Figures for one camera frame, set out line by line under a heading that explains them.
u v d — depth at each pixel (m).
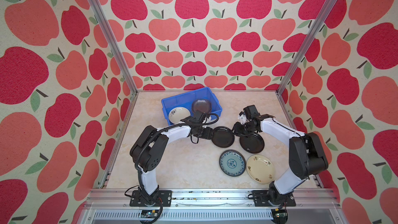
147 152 0.49
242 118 0.87
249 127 0.77
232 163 0.86
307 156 0.46
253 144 0.92
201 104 1.11
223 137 0.93
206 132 0.82
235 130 0.85
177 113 1.08
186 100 1.11
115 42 0.93
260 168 0.83
